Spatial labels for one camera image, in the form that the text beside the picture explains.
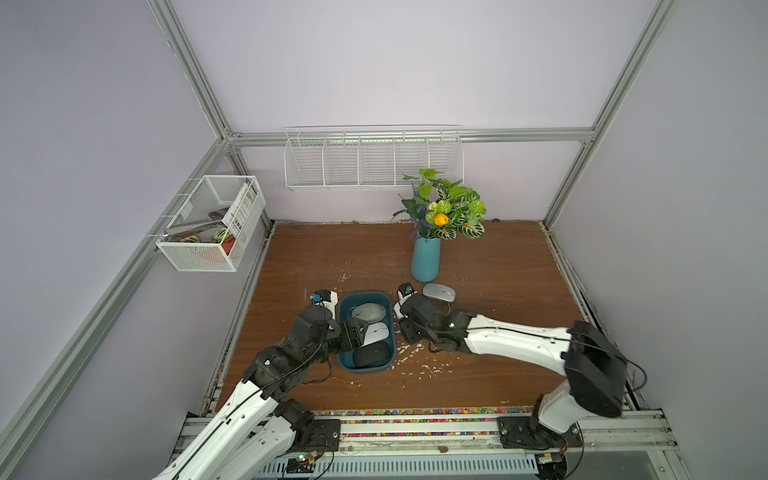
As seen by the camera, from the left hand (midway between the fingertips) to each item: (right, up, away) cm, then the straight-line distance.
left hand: (358, 329), depth 73 cm
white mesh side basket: (-37, +26, +2) cm, 45 cm away
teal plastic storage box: (-5, -12, +11) cm, 17 cm away
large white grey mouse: (+2, 0, +18) cm, 18 cm away
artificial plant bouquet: (+21, +30, +1) cm, 37 cm away
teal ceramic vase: (+19, +17, +25) cm, 36 cm away
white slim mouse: (+3, -5, +16) cm, 17 cm away
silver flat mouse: (+24, +6, +27) cm, 36 cm away
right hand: (+13, 0, +12) cm, 17 cm away
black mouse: (+2, -11, +12) cm, 17 cm away
